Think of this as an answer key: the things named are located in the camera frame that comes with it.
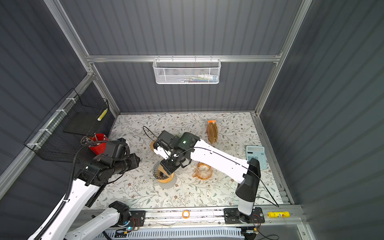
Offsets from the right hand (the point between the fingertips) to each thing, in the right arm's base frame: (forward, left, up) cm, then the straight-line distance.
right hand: (167, 171), depth 69 cm
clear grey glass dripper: (+2, +6, -8) cm, 11 cm away
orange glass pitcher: (+9, -18, -20) cm, 28 cm away
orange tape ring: (-15, -7, -20) cm, 26 cm away
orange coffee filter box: (+39, -24, -12) cm, 47 cm away
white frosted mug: (0, +3, -18) cm, 18 cm away
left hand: (+6, +15, +1) cm, 16 cm away
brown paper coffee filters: (+34, -24, -13) cm, 43 cm away
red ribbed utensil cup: (+18, +45, -9) cm, 49 cm away
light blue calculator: (+20, -52, -19) cm, 59 cm away
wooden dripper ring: (0, +2, -11) cm, 11 cm away
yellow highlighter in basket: (+27, +39, +8) cm, 48 cm away
